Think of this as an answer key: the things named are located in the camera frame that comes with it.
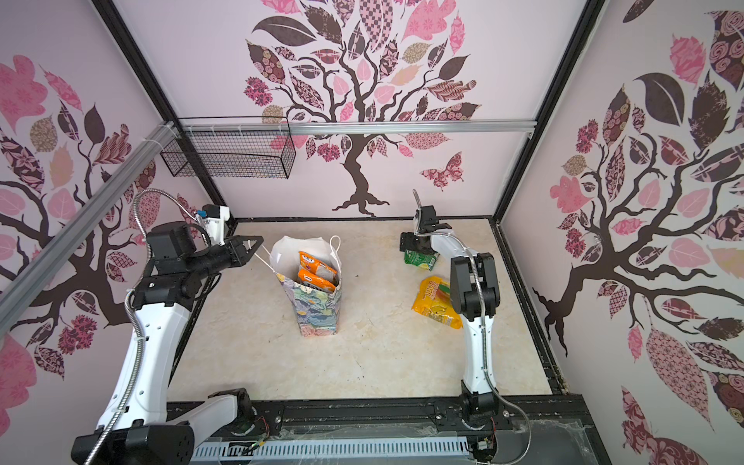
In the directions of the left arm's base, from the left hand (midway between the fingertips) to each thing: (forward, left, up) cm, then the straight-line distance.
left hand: (263, 243), depth 69 cm
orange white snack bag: (+4, -12, -18) cm, 22 cm away
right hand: (+24, -41, -27) cm, 55 cm away
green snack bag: (+17, -44, -29) cm, 56 cm away
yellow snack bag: (-1, -46, -27) cm, 53 cm away
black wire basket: (+63, +35, -16) cm, 74 cm away
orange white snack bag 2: (-3, -11, -13) cm, 17 cm away
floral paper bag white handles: (-10, -12, -16) cm, 23 cm away
